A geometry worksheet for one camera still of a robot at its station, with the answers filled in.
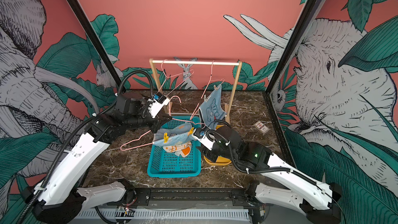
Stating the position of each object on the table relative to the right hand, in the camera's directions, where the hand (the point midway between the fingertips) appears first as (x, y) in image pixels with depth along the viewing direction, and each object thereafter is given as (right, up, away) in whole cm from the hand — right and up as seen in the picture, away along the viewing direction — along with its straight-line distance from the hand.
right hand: (198, 140), depth 64 cm
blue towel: (+7, +12, +29) cm, 32 cm away
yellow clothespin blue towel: (-4, +2, +11) cm, 11 cm away
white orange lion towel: (-10, -11, +24) cm, 28 cm away
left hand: (-12, +10, 0) cm, 16 cm away
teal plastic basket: (-19, -18, +20) cm, 33 cm away
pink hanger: (-29, -2, -5) cm, 30 cm away
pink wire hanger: (-13, +31, +18) cm, 38 cm away
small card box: (+40, 0, +34) cm, 52 cm away
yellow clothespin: (-15, 0, +5) cm, 16 cm away
